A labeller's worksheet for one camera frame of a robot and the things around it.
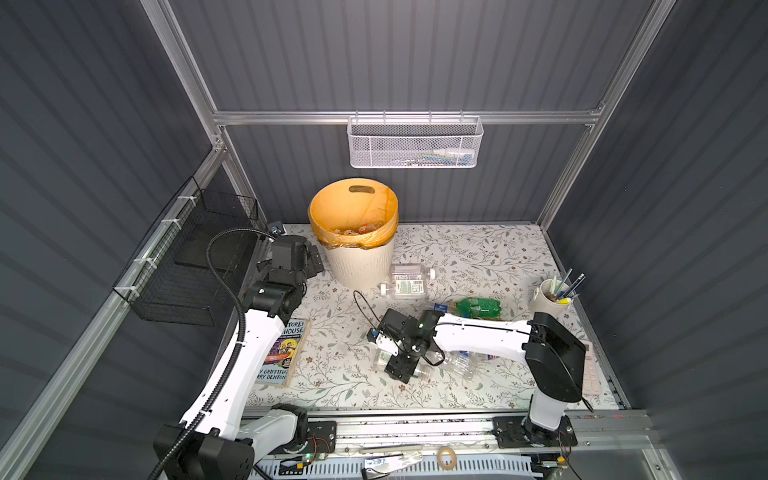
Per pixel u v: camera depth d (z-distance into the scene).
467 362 0.79
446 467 0.70
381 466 0.68
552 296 0.87
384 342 0.75
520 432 0.74
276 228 0.63
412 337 0.63
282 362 0.83
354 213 1.03
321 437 0.73
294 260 0.56
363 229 1.04
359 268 0.91
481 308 0.93
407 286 0.99
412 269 1.02
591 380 0.81
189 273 0.72
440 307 0.91
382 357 0.81
